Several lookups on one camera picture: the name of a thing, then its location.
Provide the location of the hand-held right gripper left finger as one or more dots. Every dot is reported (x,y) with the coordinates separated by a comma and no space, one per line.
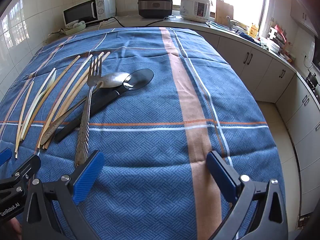
(88,177)

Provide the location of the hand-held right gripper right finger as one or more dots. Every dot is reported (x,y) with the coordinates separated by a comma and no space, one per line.
(221,177)

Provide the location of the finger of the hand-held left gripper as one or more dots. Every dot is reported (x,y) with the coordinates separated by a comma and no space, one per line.
(30,165)
(5,155)

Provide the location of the ornate metal fork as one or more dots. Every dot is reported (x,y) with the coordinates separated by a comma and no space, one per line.
(86,120)

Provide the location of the bunch of wooden chopsticks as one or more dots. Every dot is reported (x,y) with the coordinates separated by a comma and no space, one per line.
(66,92)

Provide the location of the ornate metal spoon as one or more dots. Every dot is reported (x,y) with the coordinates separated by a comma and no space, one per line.
(113,79)

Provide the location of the blue plaid tablecloth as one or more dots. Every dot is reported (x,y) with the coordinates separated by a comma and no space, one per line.
(155,130)

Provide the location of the white kitchen base cabinets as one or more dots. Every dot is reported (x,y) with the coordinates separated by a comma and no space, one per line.
(275,80)

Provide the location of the gas stove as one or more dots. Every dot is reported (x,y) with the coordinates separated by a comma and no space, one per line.
(312,80)

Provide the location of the stack of white plates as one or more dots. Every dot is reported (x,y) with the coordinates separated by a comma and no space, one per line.
(273,46)

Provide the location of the yellow box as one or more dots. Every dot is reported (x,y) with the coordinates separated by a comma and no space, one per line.
(253,31)

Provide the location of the blue dish cloth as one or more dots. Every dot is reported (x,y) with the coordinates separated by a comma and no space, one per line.
(216,25)

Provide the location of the black range hood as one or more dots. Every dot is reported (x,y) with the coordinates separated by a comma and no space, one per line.
(317,53)

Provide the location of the metal faucet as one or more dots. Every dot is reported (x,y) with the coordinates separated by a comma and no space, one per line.
(230,21)

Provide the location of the wooden cutting board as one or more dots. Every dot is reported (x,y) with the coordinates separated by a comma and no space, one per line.
(224,12)

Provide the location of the white microwave oven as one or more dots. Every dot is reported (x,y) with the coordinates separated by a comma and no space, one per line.
(87,10)

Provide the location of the white pressure cooker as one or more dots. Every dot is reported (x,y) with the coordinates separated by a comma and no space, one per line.
(196,7)

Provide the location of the white upper cabinet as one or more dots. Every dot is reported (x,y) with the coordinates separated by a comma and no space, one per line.
(303,15)

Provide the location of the dark brown rice cooker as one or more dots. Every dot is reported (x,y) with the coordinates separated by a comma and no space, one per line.
(155,6)

